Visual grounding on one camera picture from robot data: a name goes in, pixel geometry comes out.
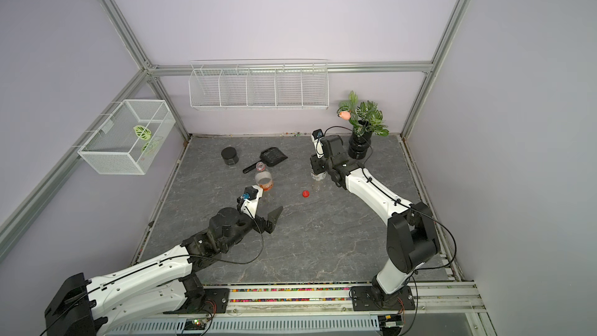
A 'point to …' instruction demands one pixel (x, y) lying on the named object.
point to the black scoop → (270, 156)
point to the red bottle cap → (305, 194)
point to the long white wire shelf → (259, 84)
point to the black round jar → (229, 155)
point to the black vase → (358, 145)
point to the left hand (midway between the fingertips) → (271, 203)
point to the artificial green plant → (363, 117)
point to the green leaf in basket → (138, 130)
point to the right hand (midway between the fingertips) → (317, 154)
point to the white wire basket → (130, 139)
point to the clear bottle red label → (263, 178)
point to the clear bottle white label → (319, 176)
